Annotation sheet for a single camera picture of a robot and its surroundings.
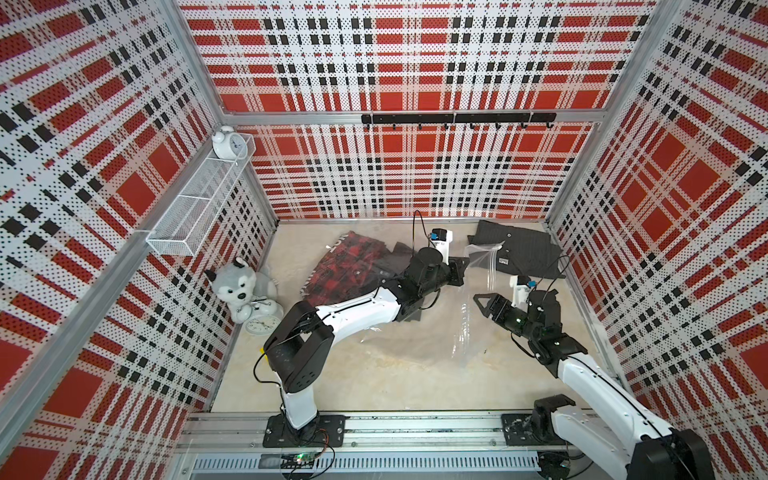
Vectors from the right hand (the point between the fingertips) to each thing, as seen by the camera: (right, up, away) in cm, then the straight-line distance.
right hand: (485, 300), depth 82 cm
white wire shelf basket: (-90, +21, +6) cm, 92 cm away
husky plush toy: (-69, +5, -1) cm, 69 cm away
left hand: (-4, +12, -3) cm, 13 cm away
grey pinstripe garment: (+20, +13, +29) cm, 38 cm away
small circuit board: (-48, -36, -13) cm, 61 cm away
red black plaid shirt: (-42, +7, +19) cm, 47 cm away
